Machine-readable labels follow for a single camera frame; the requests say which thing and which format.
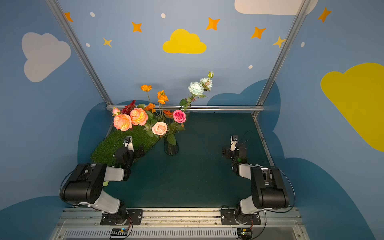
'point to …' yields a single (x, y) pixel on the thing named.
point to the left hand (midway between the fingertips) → (134, 143)
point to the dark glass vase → (170, 149)
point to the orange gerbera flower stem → (167, 114)
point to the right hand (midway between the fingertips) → (233, 145)
